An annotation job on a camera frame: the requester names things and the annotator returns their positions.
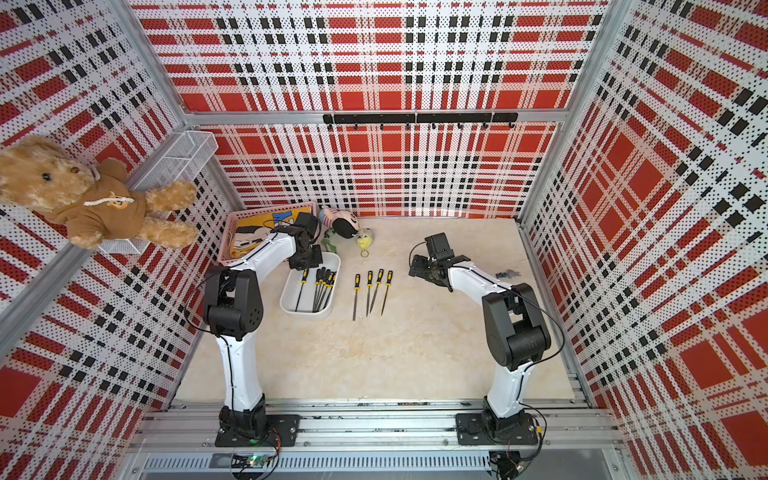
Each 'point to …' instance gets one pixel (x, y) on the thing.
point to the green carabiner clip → (328, 245)
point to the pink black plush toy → (344, 223)
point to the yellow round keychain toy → (365, 241)
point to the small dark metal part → (510, 273)
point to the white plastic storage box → (311, 293)
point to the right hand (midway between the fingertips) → (423, 268)
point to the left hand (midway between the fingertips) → (315, 262)
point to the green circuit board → (254, 461)
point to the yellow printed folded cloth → (249, 230)
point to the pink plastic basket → (227, 233)
